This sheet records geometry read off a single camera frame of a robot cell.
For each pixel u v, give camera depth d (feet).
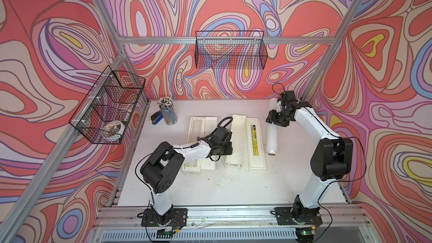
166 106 3.08
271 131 2.76
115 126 2.40
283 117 2.52
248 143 3.12
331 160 1.60
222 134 2.37
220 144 2.35
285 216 2.41
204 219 2.42
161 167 1.60
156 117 3.50
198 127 3.16
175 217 2.40
